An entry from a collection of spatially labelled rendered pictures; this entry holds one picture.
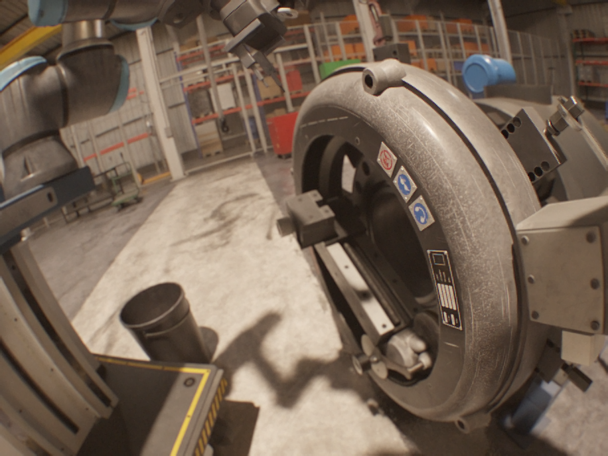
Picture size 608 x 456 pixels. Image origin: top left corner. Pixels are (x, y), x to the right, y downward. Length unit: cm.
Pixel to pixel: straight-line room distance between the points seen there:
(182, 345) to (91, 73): 100
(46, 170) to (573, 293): 76
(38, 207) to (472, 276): 67
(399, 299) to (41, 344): 84
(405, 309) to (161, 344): 92
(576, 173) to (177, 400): 110
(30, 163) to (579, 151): 114
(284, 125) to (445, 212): 557
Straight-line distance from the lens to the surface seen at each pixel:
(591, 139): 36
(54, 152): 66
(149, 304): 144
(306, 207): 64
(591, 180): 79
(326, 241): 65
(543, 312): 32
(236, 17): 33
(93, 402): 93
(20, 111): 67
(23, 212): 60
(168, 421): 84
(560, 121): 36
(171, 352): 124
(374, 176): 67
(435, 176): 31
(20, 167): 65
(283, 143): 581
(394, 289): 60
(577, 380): 48
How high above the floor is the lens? 92
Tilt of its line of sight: 23 degrees down
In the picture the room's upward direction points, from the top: 13 degrees counter-clockwise
